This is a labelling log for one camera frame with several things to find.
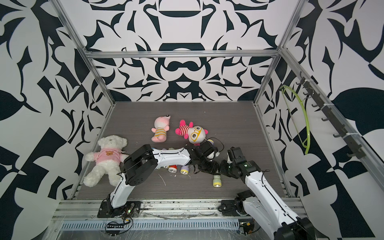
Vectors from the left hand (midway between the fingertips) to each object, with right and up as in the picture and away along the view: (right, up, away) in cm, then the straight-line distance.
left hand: (218, 170), depth 84 cm
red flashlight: (-25, +1, 0) cm, 25 cm away
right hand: (0, +2, -1) cm, 3 cm away
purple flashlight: (-19, +1, -1) cm, 19 cm away
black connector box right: (+12, -22, -13) cm, 28 cm away
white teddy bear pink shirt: (-60, +6, -2) cm, 61 cm away
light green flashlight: (-1, -5, -4) cm, 7 cm away
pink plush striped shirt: (-35, +25, +15) cm, 45 cm away
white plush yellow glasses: (-12, +19, +9) cm, 24 cm away
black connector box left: (-52, -23, -11) cm, 58 cm away
